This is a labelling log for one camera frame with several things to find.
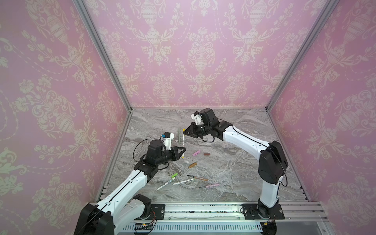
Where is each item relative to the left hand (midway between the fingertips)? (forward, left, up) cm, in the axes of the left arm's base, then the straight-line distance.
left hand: (186, 150), depth 77 cm
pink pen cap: (+8, -6, -17) cm, 20 cm away
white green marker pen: (-10, 0, -17) cm, 20 cm away
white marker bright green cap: (-8, +7, -17) cm, 20 cm away
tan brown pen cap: (0, -4, -17) cm, 18 cm away
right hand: (+10, +2, +3) cm, 10 cm away
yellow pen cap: (+12, +2, +3) cm, 12 cm away
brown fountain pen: (-8, -7, -17) cm, 20 cm away
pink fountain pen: (-12, -13, -18) cm, 25 cm away
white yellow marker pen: (+4, +2, +1) cm, 4 cm away
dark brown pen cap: (+7, -13, -17) cm, 23 cm away
